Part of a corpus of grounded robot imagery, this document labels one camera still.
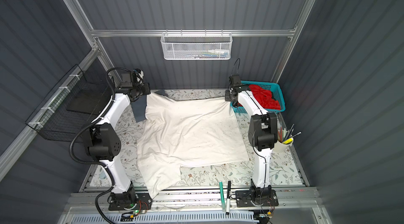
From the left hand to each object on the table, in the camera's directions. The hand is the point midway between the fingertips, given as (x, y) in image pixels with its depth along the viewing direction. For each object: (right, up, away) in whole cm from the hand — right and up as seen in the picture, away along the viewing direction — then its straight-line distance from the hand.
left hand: (147, 87), depth 93 cm
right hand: (+53, -5, +7) cm, 53 cm away
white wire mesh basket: (+28, +31, +19) cm, 46 cm away
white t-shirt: (+17, -29, +4) cm, 33 cm away
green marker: (+43, -55, -18) cm, 72 cm away
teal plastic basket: (+85, 0, +16) cm, 86 cm away
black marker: (+46, -56, -21) cm, 75 cm away
